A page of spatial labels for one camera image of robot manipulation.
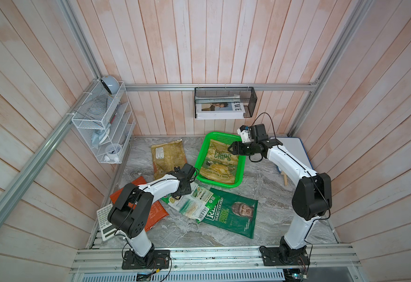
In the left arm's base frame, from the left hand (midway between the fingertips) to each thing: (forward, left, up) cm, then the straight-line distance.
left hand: (182, 192), depth 93 cm
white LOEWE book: (+34, -20, +28) cm, 48 cm away
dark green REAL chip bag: (-11, -27, 0) cm, 29 cm away
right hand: (+18, -26, +17) cm, 36 cm away
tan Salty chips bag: (+17, -22, +1) cm, 28 cm away
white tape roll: (+16, +36, +16) cm, 43 cm away
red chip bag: (-11, +11, 0) cm, 16 cm away
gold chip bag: (+24, +12, +1) cm, 26 cm away
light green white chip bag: (-7, -7, 0) cm, 10 cm away
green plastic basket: (+36, -28, +6) cm, 45 cm away
